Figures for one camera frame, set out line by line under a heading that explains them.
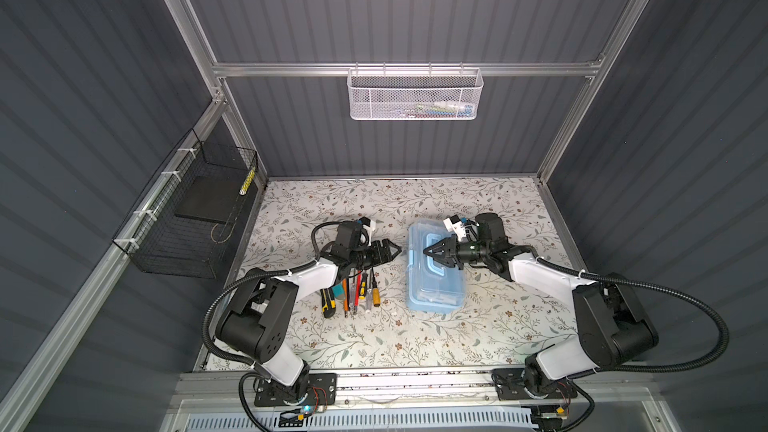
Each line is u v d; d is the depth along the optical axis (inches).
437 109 36.5
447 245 30.8
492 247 27.7
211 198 30.9
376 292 35.0
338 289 34.9
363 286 35.1
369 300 34.8
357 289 35.3
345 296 34.9
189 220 28.8
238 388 26.6
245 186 31.7
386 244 32.4
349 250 28.5
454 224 32.5
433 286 32.6
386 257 31.5
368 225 33.8
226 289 17.1
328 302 34.1
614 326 17.5
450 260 30.3
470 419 30.3
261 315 18.4
